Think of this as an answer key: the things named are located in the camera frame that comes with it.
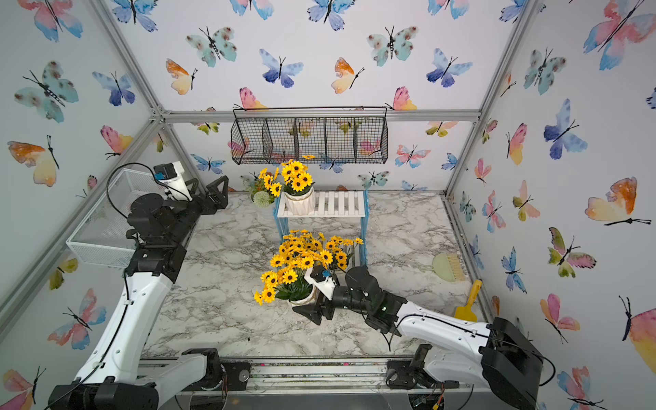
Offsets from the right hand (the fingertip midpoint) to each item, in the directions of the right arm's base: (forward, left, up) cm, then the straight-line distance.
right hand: (303, 291), depth 69 cm
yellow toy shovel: (+5, -52, -21) cm, 57 cm away
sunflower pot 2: (+17, +3, -2) cm, 17 cm away
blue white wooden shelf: (+26, -6, +6) cm, 27 cm away
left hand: (+21, +24, +21) cm, 38 cm away
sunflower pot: (-2, +3, +11) cm, 11 cm away
